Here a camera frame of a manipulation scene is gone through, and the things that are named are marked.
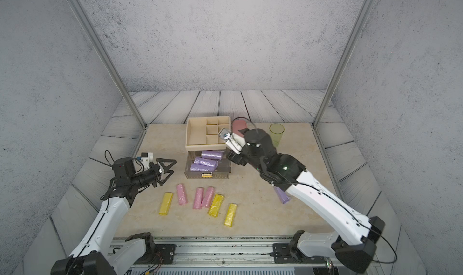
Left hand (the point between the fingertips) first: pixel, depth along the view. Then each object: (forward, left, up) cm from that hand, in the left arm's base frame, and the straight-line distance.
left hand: (176, 166), depth 77 cm
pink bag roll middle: (-7, -7, -19) cm, 21 cm away
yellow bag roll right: (-14, -23, -19) cm, 33 cm away
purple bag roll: (+3, -12, -2) cm, 12 cm away
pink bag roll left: (-6, 0, -18) cm, 19 cm away
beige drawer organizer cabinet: (+17, -10, +2) cm, 20 cm away
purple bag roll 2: (+7, -16, -1) cm, 17 cm away
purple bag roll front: (0, -10, -2) cm, 10 cm away
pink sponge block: (+42, -27, -17) cm, 53 cm away
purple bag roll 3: (-7, -48, -18) cm, 51 cm away
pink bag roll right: (-7, -11, -19) cm, 23 cm away
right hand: (+1, -26, +17) cm, 31 cm away
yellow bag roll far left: (-8, +8, -19) cm, 22 cm away
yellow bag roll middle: (-10, -16, -18) cm, 26 cm away
